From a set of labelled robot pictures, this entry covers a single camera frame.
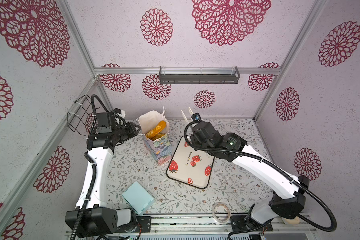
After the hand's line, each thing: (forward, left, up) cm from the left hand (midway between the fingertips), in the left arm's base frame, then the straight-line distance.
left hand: (138, 130), depth 74 cm
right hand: (-4, -28, +4) cm, 29 cm away
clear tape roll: (-34, -38, -29) cm, 58 cm away
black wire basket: (+6, +31, +4) cm, 32 cm away
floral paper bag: (-2, -9, -15) cm, 18 cm away
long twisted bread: (+7, -7, -10) cm, 14 cm away
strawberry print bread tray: (-4, -27, -30) cm, 41 cm away
